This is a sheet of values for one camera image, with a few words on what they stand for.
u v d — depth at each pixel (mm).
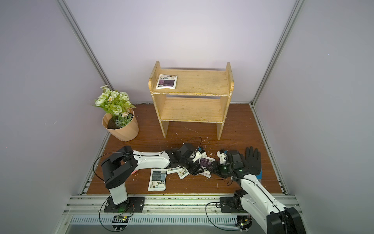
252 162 880
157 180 812
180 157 687
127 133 880
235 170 639
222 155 793
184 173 832
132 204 726
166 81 713
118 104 841
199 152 761
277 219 398
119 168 473
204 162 860
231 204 724
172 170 832
